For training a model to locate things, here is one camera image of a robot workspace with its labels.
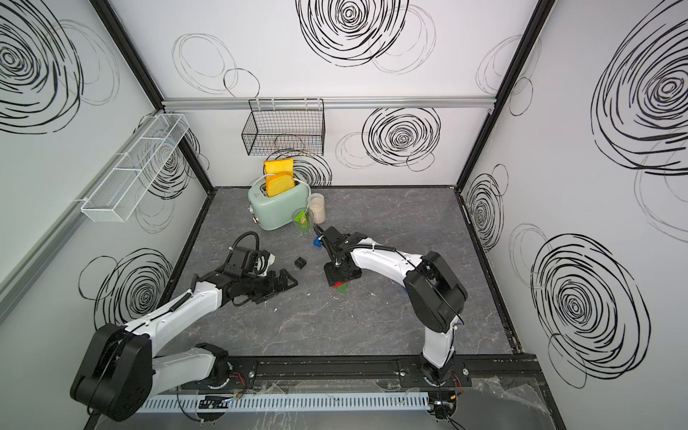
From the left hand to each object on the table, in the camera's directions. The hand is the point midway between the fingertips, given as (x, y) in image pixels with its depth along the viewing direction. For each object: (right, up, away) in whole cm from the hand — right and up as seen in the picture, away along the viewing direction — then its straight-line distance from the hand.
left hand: (287, 287), depth 84 cm
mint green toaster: (-7, +24, +12) cm, 28 cm away
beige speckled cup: (+7, +27, +19) cm, 34 cm away
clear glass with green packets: (+2, +21, +18) cm, 28 cm away
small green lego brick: (+17, -2, +5) cm, 18 cm away
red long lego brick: (+16, +2, -3) cm, 17 cm away
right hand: (+16, +2, +3) cm, 16 cm away
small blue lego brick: (+8, +12, +17) cm, 23 cm away
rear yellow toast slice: (-8, +41, +13) cm, 43 cm away
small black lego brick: (+2, +6, +12) cm, 13 cm away
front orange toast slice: (-5, +34, +10) cm, 36 cm away
